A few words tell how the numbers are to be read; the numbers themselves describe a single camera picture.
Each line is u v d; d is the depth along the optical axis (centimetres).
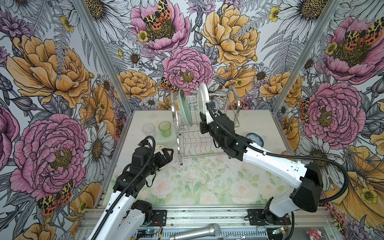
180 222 74
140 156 53
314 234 67
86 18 75
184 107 82
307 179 42
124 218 47
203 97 67
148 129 103
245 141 55
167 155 66
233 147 54
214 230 67
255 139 99
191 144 97
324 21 76
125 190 47
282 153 87
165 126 108
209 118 62
